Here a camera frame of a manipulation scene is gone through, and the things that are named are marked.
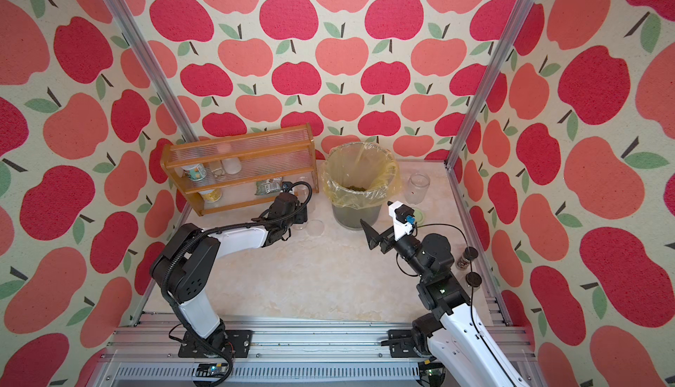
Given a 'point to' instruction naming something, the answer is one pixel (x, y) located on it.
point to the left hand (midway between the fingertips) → (301, 209)
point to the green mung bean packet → (268, 186)
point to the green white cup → (195, 172)
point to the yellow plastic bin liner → (360, 175)
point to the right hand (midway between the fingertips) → (380, 217)
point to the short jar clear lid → (315, 228)
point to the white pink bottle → (230, 165)
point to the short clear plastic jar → (300, 226)
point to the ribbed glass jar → (417, 187)
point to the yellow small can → (211, 196)
